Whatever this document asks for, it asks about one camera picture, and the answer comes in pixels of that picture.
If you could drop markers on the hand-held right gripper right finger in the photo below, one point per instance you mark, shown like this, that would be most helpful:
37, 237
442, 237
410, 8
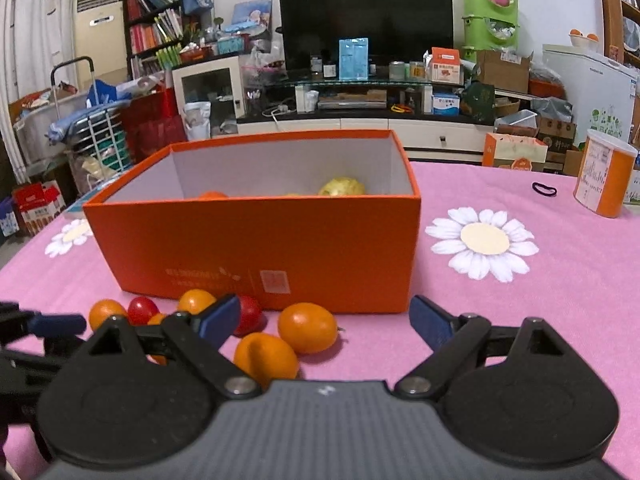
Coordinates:
432, 322

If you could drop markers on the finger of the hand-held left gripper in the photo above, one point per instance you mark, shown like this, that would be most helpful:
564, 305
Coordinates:
30, 362
57, 324

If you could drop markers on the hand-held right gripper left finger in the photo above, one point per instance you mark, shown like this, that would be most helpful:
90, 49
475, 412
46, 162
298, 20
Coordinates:
220, 320

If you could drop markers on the red cherry tomato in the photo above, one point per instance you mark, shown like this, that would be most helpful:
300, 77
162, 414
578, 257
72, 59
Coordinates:
142, 309
250, 315

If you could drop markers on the orange kumquat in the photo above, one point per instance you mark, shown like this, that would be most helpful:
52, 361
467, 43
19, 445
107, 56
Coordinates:
156, 319
265, 357
105, 312
307, 327
195, 301

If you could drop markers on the orange cardboard box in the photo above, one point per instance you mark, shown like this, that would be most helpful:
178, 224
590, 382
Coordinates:
250, 240

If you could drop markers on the large orange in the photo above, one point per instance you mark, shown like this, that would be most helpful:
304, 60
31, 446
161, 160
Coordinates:
212, 195

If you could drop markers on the yellow pear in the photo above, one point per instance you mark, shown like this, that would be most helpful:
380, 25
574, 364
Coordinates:
342, 187

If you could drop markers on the pink flowered tablecloth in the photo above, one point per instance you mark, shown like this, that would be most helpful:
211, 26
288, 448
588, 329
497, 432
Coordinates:
500, 310

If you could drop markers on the red white carton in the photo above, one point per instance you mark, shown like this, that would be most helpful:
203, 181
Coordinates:
40, 207

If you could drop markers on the orange white carton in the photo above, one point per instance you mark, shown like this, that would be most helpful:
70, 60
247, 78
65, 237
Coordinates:
512, 152

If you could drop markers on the red gift bag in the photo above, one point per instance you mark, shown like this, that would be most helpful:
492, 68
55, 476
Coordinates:
160, 140
145, 105

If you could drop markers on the white plastic pouch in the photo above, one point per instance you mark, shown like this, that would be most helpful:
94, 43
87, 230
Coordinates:
197, 122

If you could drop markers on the blue folded cloth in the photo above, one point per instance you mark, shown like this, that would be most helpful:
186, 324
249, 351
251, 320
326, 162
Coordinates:
70, 125

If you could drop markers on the white tv cabinet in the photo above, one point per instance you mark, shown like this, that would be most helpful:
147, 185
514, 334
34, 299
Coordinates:
365, 130

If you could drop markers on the open brown cardboard box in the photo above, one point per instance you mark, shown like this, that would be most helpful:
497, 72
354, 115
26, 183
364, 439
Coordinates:
574, 162

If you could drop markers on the dark green gift bag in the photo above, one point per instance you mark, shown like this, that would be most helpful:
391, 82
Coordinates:
477, 102

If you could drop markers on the orange white canister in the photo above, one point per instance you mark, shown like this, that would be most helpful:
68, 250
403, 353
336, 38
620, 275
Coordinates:
605, 175

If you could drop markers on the blue shopping bag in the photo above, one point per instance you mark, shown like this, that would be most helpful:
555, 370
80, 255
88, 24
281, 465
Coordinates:
105, 94

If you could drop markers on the white glass-door cabinet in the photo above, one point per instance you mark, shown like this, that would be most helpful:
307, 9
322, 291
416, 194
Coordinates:
207, 85

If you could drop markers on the silver tin can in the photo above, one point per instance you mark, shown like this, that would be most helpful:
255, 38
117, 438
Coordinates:
397, 71

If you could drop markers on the orange white medicine box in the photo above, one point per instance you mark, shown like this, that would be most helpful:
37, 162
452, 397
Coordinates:
446, 67

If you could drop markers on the blue packet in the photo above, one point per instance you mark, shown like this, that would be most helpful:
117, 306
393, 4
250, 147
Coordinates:
353, 59

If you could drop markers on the teal plastic basket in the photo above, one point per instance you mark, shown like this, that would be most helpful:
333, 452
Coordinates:
232, 45

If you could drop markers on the white refrigerator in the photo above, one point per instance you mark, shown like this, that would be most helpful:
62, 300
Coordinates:
590, 90

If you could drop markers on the beige standing air conditioner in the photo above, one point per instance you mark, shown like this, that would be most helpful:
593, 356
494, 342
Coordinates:
100, 35

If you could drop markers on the dark bookshelf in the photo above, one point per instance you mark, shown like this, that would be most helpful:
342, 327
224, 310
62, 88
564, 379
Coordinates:
150, 25

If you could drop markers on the green stacking bins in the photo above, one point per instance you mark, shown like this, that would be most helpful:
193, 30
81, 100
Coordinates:
490, 20

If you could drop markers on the black television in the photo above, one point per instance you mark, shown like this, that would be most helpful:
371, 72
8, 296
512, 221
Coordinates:
365, 15

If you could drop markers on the white fruit bowl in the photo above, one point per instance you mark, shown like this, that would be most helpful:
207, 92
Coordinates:
582, 41

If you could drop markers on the wooden shelf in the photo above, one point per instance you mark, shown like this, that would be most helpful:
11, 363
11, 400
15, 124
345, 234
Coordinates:
612, 5

